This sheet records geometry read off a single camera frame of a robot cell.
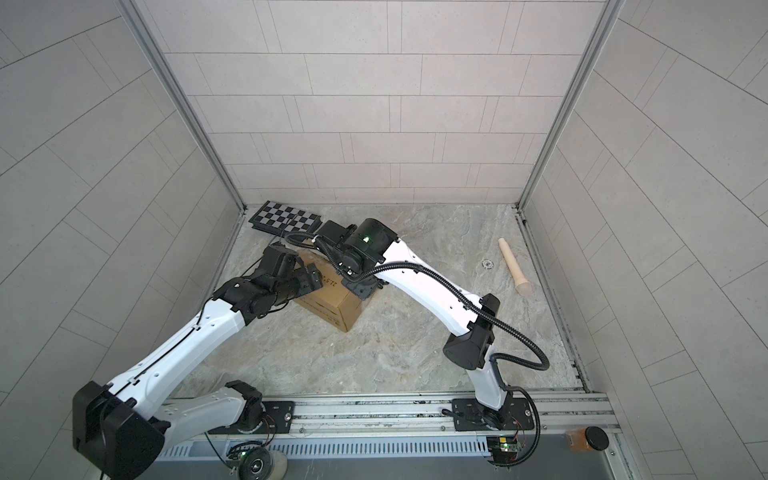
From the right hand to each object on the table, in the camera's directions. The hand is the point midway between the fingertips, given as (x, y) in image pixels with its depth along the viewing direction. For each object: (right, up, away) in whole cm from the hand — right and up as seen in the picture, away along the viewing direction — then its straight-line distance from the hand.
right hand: (366, 286), depth 71 cm
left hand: (-14, +1, +9) cm, 16 cm away
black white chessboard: (-36, +17, +37) cm, 55 cm away
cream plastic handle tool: (+46, -4, +20) cm, 51 cm away
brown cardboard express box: (-8, -5, +3) cm, 10 cm away
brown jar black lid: (+47, -30, -10) cm, 56 cm away
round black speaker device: (-19, -32, -14) cm, 39 cm away
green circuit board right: (+32, -37, -3) cm, 49 cm away
